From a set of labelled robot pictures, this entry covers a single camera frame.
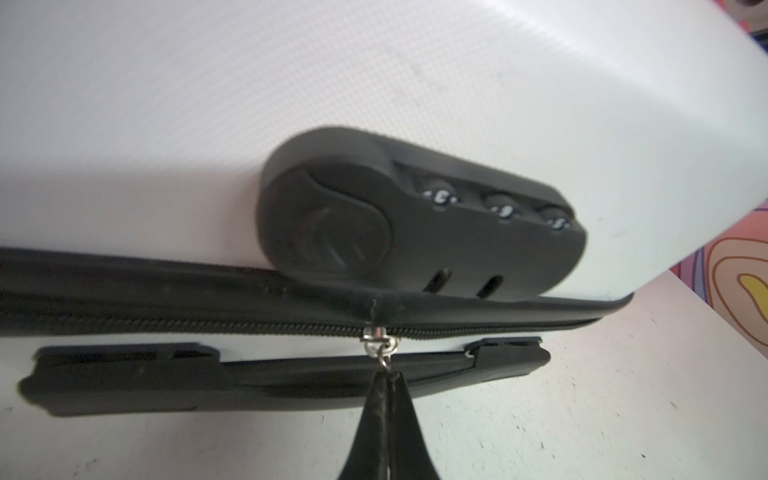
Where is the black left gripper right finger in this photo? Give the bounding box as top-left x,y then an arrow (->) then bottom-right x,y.
388,372 -> 440,480

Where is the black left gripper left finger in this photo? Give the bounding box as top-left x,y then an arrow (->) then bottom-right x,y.
338,372 -> 390,480

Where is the black white suitcase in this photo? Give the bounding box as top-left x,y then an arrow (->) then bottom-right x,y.
1,1 -> 767,417

